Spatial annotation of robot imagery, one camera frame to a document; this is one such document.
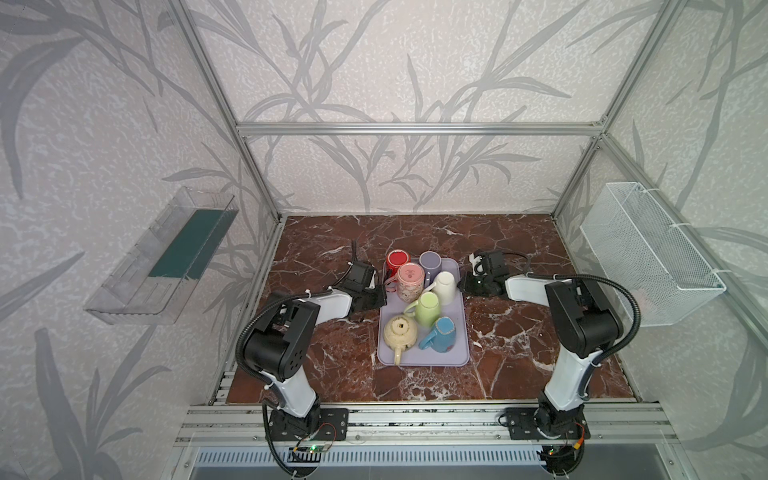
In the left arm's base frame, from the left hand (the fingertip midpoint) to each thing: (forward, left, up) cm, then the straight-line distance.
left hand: (390, 288), depth 96 cm
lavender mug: (+7, -13, +5) cm, 16 cm away
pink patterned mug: (-2, -6, +8) cm, 10 cm away
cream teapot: (-18, -4, +6) cm, 19 cm away
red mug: (+8, -2, +5) cm, 10 cm away
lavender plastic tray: (-21, -8, -2) cm, 22 cm away
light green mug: (-11, -11, +7) cm, 17 cm away
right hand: (+6, -23, -1) cm, 23 cm away
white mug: (-3, -17, +7) cm, 18 cm away
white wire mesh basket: (-6, -57, +33) cm, 66 cm away
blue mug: (-18, -15, +5) cm, 24 cm away
